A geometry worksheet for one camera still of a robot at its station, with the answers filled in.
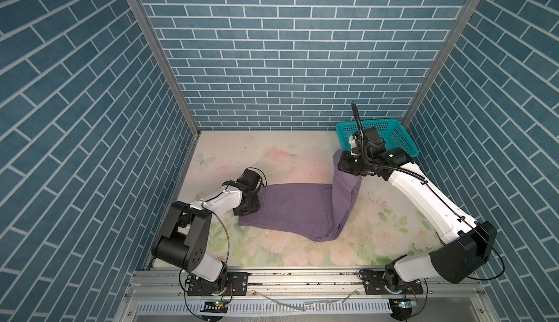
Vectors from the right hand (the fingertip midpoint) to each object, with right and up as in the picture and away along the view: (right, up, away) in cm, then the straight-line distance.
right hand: (335, 161), depth 79 cm
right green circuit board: (+22, -47, -8) cm, 52 cm away
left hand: (-32, -21, +13) cm, 40 cm away
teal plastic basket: (+39, +14, +38) cm, 56 cm away
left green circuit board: (-42, -49, -7) cm, 64 cm away
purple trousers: (-6, -22, +14) cm, 27 cm away
